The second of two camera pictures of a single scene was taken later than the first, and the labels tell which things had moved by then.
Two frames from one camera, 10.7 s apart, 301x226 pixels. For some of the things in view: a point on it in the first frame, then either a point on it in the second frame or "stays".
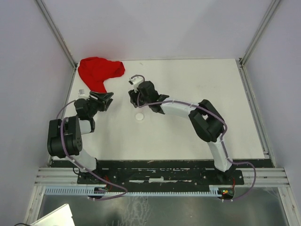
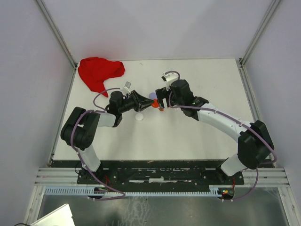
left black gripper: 104,97 → 141,103
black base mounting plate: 158,173 stays
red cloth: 95,69 stays
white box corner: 61,217 stays
